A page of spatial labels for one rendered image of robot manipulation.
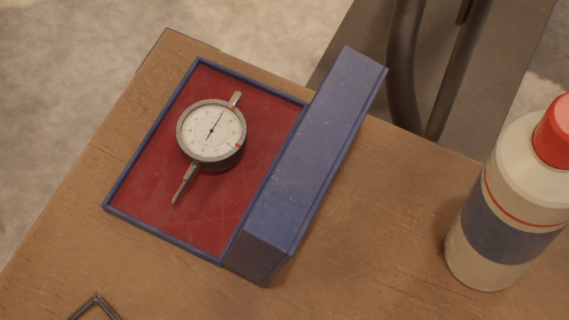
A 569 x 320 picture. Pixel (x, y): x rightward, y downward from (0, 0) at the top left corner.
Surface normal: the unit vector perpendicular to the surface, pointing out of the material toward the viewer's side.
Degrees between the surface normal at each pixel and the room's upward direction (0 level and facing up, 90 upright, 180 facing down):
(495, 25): 0
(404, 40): 39
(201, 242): 0
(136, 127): 0
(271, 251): 90
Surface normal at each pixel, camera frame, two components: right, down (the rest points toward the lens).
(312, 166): 0.20, -0.33
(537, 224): -0.14, 0.89
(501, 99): 0.00, -0.43
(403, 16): -0.44, 0.01
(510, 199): -0.74, 0.61
